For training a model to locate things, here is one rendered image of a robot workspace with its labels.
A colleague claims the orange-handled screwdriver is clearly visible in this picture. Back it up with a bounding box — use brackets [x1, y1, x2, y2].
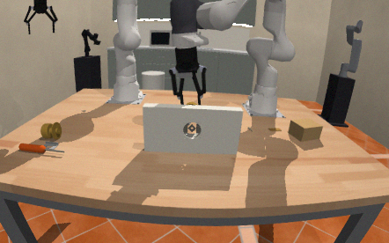
[19, 144, 65, 153]

